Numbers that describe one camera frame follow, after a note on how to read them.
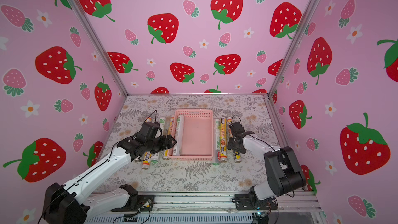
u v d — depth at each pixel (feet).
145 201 2.39
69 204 1.24
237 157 2.81
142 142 1.96
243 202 2.39
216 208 2.40
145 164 2.76
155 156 2.82
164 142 2.34
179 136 3.10
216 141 2.98
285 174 1.47
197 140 3.14
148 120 3.40
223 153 2.86
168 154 2.68
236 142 2.21
